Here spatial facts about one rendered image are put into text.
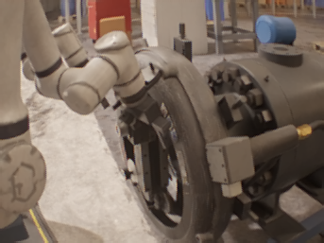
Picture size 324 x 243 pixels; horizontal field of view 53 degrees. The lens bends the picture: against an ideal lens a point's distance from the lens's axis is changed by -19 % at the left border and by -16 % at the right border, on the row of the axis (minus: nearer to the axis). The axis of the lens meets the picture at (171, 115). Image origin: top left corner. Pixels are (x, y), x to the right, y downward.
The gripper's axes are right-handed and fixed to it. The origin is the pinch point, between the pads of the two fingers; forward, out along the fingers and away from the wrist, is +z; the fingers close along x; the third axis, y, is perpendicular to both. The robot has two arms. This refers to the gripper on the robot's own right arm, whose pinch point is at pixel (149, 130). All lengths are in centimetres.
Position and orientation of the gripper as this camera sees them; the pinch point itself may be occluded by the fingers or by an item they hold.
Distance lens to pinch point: 111.5
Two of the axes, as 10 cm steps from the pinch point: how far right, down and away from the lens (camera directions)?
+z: 2.7, 6.9, 6.7
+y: -6.7, 6.3, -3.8
